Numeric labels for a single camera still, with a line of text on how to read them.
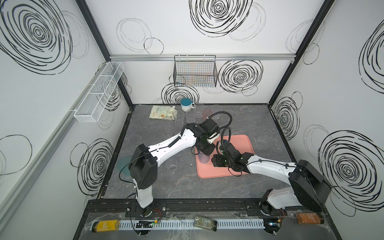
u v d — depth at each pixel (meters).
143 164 0.45
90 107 0.73
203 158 0.88
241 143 0.99
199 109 1.12
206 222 0.67
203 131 0.58
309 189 0.42
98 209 0.76
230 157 0.67
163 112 1.13
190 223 0.71
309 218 0.68
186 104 1.12
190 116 1.11
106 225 0.66
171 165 0.87
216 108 1.12
